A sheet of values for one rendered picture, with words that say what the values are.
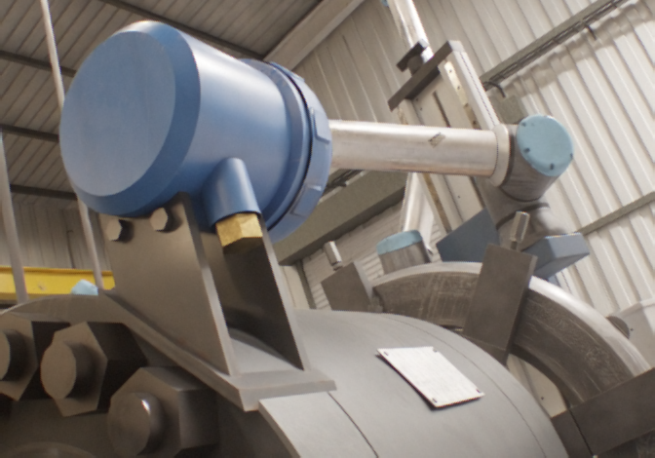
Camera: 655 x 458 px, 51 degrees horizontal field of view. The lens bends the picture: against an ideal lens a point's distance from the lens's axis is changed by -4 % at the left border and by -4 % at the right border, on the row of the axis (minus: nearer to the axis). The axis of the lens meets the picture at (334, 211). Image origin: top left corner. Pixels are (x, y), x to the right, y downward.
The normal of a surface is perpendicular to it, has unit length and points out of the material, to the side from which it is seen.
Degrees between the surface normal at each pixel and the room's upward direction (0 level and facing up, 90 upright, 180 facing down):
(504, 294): 90
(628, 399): 90
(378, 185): 90
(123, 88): 90
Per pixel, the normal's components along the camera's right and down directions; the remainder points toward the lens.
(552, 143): 0.21, -0.39
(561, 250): 0.51, -0.47
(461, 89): -0.80, 0.05
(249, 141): 0.84, 0.12
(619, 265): -0.60, -0.10
